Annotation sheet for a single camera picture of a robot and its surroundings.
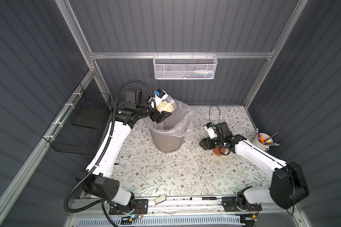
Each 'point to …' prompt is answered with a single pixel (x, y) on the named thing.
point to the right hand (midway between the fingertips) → (207, 141)
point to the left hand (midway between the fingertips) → (166, 107)
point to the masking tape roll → (160, 199)
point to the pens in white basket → (197, 74)
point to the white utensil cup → (263, 141)
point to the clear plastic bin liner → (179, 123)
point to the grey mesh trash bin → (170, 144)
